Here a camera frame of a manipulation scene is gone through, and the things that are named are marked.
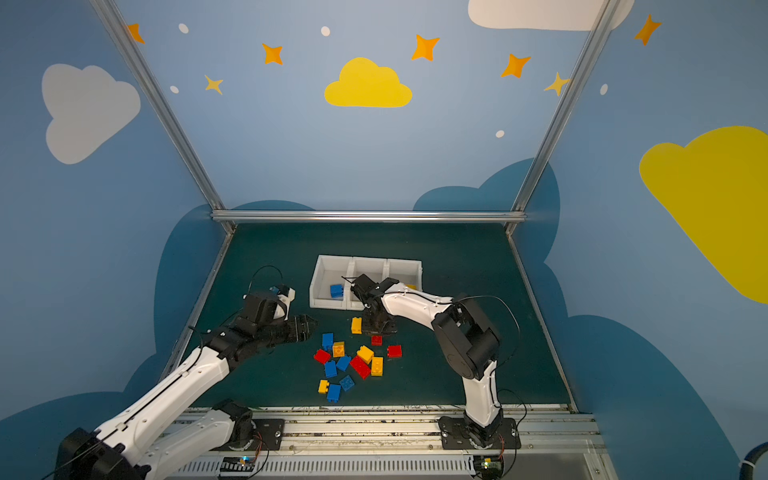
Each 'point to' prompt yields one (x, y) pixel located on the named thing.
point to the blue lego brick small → (331, 369)
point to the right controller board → (488, 467)
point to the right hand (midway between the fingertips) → (374, 330)
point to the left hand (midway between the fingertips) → (308, 322)
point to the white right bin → (406, 271)
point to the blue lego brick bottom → (334, 393)
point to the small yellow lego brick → (323, 389)
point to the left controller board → (237, 466)
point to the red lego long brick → (377, 340)
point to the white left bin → (328, 288)
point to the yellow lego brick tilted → (365, 353)
